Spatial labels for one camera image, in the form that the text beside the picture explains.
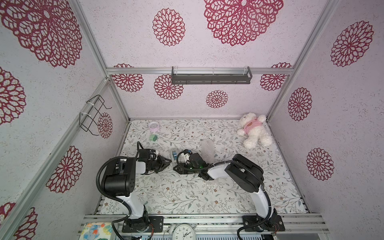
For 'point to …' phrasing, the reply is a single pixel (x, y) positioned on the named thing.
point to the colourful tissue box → (98, 231)
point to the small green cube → (153, 137)
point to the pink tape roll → (154, 126)
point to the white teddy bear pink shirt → (252, 128)
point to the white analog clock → (184, 232)
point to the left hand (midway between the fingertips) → (171, 162)
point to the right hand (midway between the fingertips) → (173, 167)
